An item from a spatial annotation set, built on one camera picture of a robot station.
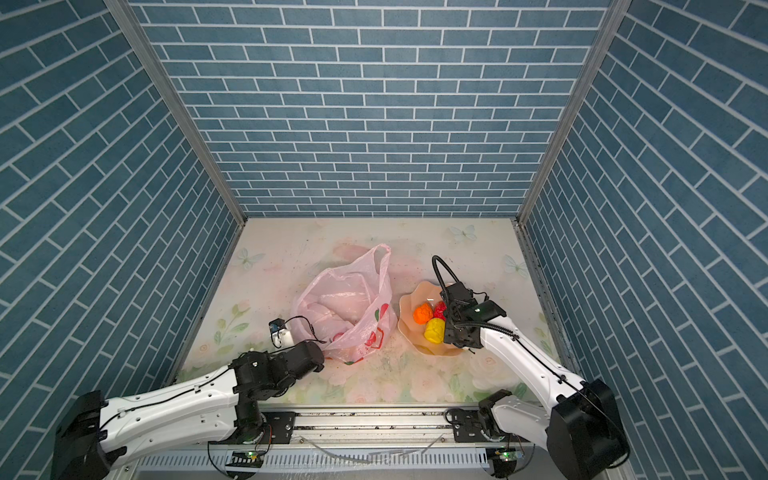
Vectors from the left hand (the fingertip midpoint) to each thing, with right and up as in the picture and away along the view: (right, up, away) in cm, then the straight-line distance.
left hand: (314, 354), depth 81 cm
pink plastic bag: (+8, +9, +14) cm, 18 cm away
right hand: (+39, +5, +2) cm, 39 cm away
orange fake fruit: (+31, +10, +6) cm, 33 cm away
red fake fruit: (+35, +10, +8) cm, 38 cm away
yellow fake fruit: (+34, +6, +3) cm, 34 cm away
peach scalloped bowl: (+28, +4, +6) cm, 29 cm away
